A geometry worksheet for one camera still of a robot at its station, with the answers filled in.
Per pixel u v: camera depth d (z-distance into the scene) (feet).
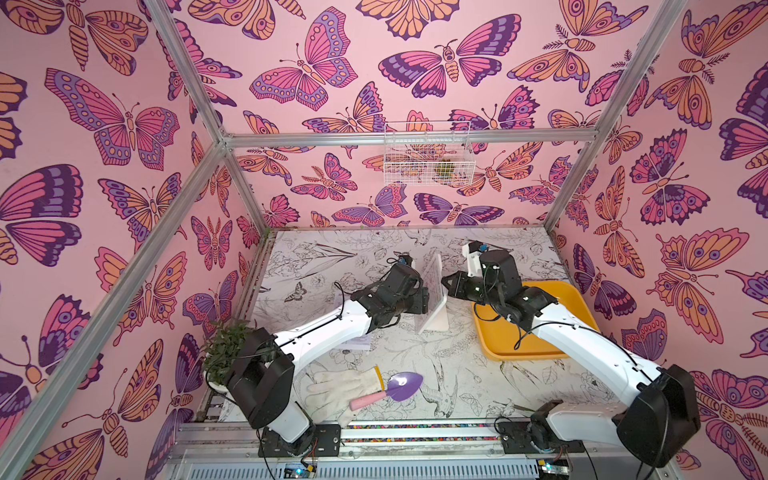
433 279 2.67
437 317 2.71
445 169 3.09
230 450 2.40
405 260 2.45
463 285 2.29
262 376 1.41
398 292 2.06
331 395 2.63
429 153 3.11
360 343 2.96
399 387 2.69
